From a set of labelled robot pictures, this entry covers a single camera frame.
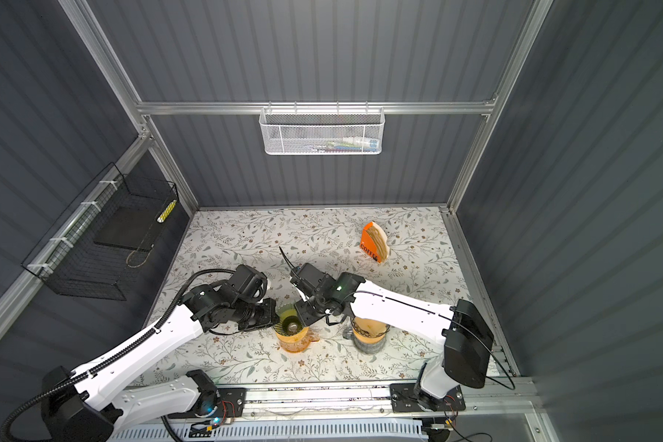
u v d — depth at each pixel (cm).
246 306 62
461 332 42
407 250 106
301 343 85
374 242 99
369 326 76
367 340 74
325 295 57
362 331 71
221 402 73
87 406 40
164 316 48
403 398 72
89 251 71
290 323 80
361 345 79
